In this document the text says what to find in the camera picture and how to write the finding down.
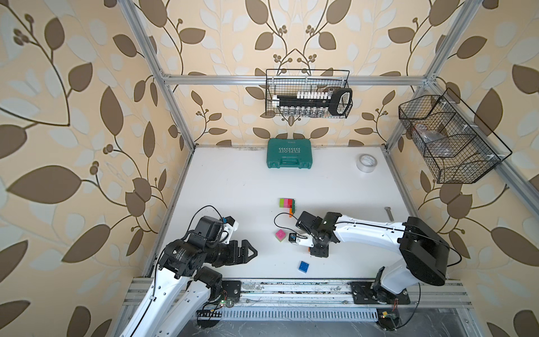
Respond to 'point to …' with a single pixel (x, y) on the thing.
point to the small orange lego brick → (290, 213)
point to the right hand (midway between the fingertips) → (316, 244)
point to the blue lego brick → (303, 267)
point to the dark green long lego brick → (293, 206)
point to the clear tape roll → (366, 162)
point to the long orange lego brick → (309, 249)
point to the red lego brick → (290, 203)
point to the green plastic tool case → (288, 153)
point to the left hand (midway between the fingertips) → (245, 253)
